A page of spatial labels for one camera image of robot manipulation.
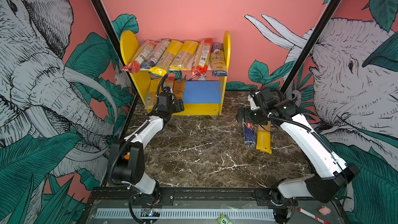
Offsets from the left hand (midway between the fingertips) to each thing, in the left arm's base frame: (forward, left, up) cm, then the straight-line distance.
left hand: (178, 99), depth 89 cm
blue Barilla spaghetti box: (-16, -43, -16) cm, 48 cm away
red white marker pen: (-57, -63, -17) cm, 87 cm away
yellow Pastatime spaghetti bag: (-18, -51, -17) cm, 57 cm away
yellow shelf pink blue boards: (+2, -15, -2) cm, 15 cm away
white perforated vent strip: (-55, -27, -19) cm, 64 cm away
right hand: (-18, -32, +8) cm, 38 cm away
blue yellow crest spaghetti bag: (+12, +1, -3) cm, 12 cm away
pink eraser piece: (-55, -69, -17) cm, 90 cm away
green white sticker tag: (-57, -22, -17) cm, 63 cm away
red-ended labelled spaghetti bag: (+18, +7, -2) cm, 20 cm away
